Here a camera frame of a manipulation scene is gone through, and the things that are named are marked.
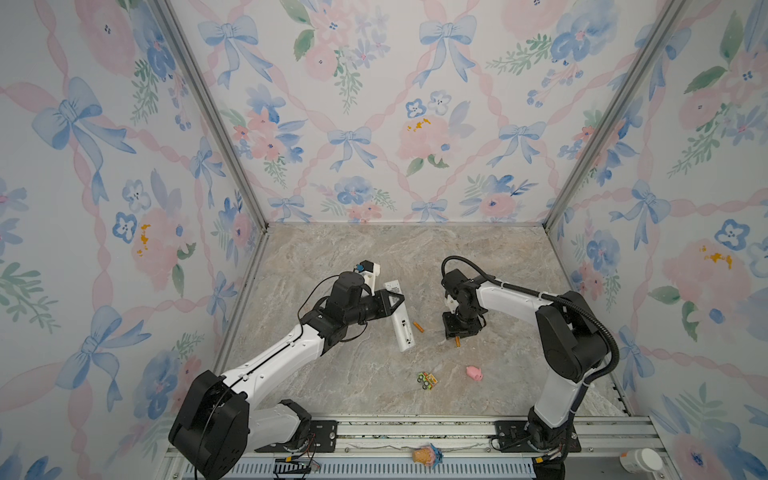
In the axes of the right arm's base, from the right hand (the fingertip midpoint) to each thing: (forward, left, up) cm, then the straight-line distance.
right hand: (452, 333), depth 92 cm
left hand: (+1, +15, +20) cm, 25 cm away
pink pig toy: (-12, -5, +2) cm, 13 cm away
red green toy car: (-14, +9, +2) cm, 17 cm away
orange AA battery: (+2, +11, +1) cm, 11 cm away
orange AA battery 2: (-3, -2, 0) cm, 3 cm away
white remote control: (-5, +16, +17) cm, 24 cm away
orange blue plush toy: (-32, +9, +4) cm, 34 cm away
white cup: (-32, -36, +7) cm, 49 cm away
